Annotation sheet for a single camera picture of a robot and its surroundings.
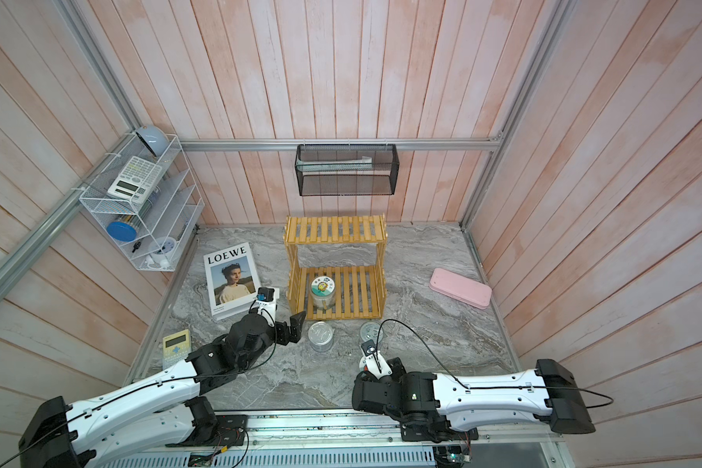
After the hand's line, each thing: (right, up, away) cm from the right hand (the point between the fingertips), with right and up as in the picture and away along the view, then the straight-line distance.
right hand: (371, 372), depth 78 cm
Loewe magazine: (-46, +23, +21) cm, 56 cm away
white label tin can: (-14, +8, +5) cm, 17 cm away
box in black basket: (-1, +61, +12) cm, 62 cm away
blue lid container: (-67, +38, -1) cm, 77 cm away
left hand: (-22, +16, +1) cm, 27 cm away
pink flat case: (+34, +20, +23) cm, 45 cm away
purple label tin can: (+1, +10, +5) cm, 11 cm away
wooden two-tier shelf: (-2, +20, +20) cm, 28 cm away
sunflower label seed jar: (-14, +21, +10) cm, 27 cm away
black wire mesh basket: (+7, +60, +29) cm, 67 cm away
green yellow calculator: (-58, +4, +8) cm, 59 cm away
